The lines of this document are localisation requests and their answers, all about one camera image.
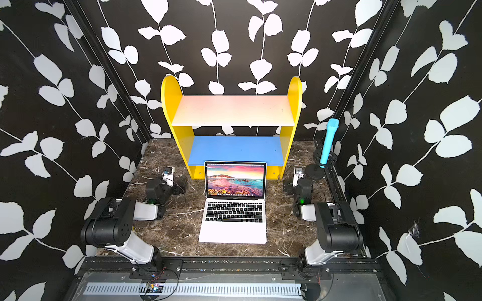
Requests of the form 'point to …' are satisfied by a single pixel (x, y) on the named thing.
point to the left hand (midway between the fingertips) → (177, 173)
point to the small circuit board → (154, 288)
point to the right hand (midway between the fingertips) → (295, 174)
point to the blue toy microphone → (332, 124)
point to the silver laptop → (235, 206)
